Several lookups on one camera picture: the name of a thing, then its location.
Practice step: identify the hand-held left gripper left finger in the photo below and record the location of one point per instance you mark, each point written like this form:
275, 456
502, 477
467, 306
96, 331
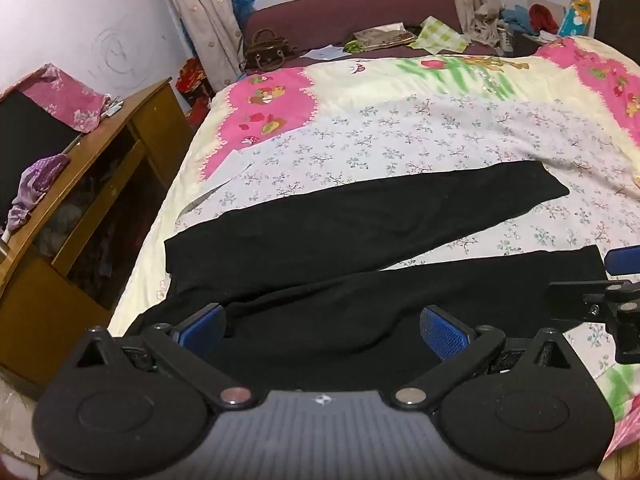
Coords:
200, 327

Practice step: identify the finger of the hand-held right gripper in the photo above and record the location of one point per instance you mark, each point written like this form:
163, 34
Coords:
624, 261
580, 305

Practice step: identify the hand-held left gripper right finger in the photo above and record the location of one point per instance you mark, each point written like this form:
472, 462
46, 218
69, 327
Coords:
442, 332

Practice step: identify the black pants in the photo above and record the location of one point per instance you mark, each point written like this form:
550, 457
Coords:
350, 220

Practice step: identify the purple cloth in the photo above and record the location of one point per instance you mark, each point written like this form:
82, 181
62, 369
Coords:
37, 175

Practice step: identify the wooden cabinet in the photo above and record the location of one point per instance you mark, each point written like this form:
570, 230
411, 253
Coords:
150, 110

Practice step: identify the pink cartoon printed quilt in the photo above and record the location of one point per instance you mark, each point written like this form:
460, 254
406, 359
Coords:
265, 105

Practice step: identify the dark wooden board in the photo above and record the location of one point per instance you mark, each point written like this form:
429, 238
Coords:
617, 20

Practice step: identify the colourful cartoon bag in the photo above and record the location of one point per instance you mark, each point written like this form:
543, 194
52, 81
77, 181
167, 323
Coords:
575, 17

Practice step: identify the red bag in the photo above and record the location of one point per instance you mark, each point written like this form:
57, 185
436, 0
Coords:
192, 77

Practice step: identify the red cloth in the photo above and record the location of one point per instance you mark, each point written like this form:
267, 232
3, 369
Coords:
542, 17

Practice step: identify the black television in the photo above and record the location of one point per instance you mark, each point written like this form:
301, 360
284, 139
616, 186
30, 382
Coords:
30, 130

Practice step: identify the blue clothes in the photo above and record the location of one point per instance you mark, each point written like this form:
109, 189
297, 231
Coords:
517, 17

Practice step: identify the pink floral cloth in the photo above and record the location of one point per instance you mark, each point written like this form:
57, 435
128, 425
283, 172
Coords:
65, 92

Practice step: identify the brown handbag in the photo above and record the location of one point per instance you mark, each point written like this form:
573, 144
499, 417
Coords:
267, 52

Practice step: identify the green checked cloth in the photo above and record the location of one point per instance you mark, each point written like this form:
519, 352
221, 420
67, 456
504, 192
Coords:
437, 35

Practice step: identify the white papers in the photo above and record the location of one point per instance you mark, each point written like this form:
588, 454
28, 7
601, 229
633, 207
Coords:
325, 52

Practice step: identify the beige dotted curtain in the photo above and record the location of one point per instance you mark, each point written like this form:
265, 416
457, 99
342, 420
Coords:
205, 10

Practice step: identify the blue plastic bag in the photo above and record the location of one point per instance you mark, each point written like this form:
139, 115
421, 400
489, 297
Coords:
242, 7

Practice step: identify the maroon covered bench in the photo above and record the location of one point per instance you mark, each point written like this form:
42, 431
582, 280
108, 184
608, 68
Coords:
350, 10

